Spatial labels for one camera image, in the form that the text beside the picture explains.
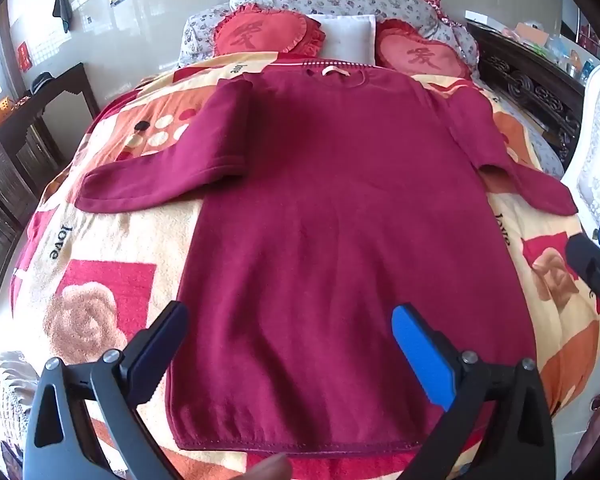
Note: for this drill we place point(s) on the black hat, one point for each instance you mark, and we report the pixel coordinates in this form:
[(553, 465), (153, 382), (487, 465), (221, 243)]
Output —
[(42, 82)]

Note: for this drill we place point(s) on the printed fleece blanket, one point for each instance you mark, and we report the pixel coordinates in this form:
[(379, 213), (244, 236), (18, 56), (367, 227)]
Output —
[(105, 240)]

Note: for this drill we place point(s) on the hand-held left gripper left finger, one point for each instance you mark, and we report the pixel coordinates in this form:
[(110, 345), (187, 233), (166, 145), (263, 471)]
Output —
[(162, 345)]

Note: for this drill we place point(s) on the red wall sticker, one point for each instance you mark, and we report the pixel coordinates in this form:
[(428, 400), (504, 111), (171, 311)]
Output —
[(25, 55)]

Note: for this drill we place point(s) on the person's left hand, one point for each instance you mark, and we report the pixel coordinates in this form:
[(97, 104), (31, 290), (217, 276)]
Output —
[(270, 470)]

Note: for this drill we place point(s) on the dark wooden cabinet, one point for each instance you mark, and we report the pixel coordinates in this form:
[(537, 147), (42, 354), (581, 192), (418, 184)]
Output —
[(10, 170)]

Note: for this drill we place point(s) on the maroon knit sweater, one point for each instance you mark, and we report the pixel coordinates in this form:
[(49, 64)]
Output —
[(330, 210)]

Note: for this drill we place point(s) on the red heart pillow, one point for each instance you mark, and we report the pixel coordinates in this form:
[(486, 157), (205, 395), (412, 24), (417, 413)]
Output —
[(420, 50), (260, 30)]

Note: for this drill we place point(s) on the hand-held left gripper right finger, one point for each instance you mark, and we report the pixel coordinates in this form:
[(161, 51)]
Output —
[(420, 350)]

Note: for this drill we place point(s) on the white pillow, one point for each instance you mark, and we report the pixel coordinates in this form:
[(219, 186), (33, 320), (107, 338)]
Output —
[(345, 40)]

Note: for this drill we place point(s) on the dark carved wooden headboard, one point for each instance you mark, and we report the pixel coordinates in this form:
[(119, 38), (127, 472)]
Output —
[(520, 80)]

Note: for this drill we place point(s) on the black hanging cloth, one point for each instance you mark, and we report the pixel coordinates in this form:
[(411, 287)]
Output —
[(62, 7)]

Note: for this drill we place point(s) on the clutter of bottles and packets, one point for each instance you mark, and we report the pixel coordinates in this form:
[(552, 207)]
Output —
[(550, 45)]

